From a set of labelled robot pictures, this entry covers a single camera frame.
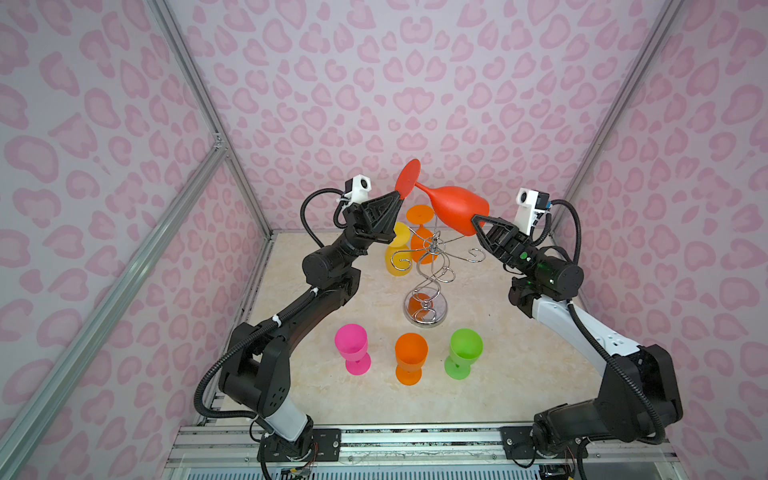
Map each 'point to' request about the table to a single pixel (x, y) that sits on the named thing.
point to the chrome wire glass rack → (425, 306)
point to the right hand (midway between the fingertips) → (472, 230)
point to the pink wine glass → (351, 340)
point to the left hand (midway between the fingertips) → (401, 205)
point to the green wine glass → (465, 347)
